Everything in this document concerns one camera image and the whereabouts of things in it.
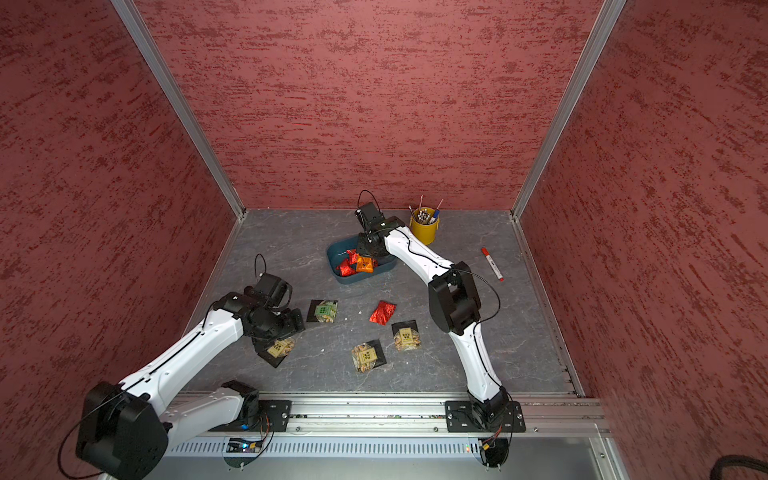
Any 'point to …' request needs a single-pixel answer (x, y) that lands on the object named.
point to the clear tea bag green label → (322, 311)
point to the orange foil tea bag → (364, 264)
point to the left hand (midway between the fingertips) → (289, 340)
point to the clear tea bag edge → (282, 347)
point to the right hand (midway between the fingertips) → (367, 254)
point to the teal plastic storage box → (337, 251)
